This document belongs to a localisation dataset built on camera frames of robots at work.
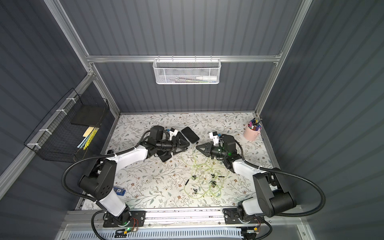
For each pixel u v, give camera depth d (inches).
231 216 28.9
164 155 29.7
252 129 37.9
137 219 28.6
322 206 15.9
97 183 18.3
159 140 29.2
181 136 42.6
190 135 42.7
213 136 31.7
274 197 17.0
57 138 26.9
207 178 34.1
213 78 35.1
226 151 27.3
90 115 32.3
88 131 29.8
